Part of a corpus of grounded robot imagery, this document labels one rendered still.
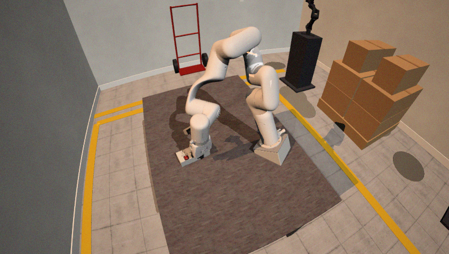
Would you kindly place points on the cream power strip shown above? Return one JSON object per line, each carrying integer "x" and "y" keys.
{"x": 184, "y": 156}

